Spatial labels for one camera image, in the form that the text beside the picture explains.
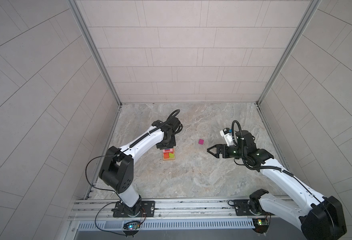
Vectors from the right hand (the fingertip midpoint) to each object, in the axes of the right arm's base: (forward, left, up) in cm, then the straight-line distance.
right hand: (212, 151), depth 76 cm
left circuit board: (-28, +40, -10) cm, 50 cm away
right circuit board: (-30, -19, -15) cm, 39 cm away
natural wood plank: (+3, +23, -12) cm, 26 cm away
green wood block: (+4, +22, -10) cm, 25 cm away
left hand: (+8, +21, -5) cm, 23 cm away
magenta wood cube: (+14, +3, -14) cm, 20 cm away
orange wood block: (+5, +25, -10) cm, 28 cm away
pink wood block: (+5, +22, -6) cm, 23 cm away
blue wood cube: (+5, +24, -4) cm, 25 cm away
